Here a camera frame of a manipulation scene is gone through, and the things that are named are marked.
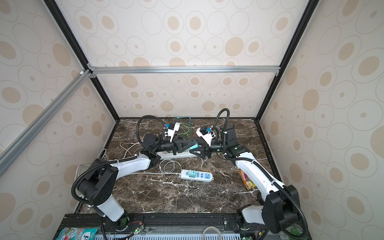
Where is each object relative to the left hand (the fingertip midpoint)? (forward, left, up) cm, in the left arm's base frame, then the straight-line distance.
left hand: (195, 144), depth 67 cm
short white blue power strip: (-4, -4, -28) cm, 29 cm away
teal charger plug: (-4, +2, -23) cm, 24 cm away
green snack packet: (-32, +54, -26) cm, 68 cm away
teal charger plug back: (0, 0, -2) cm, 2 cm away
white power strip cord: (-14, +23, +2) cm, 27 cm away
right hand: (+3, +1, -6) cm, 7 cm away
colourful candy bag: (-8, -31, -28) cm, 42 cm away
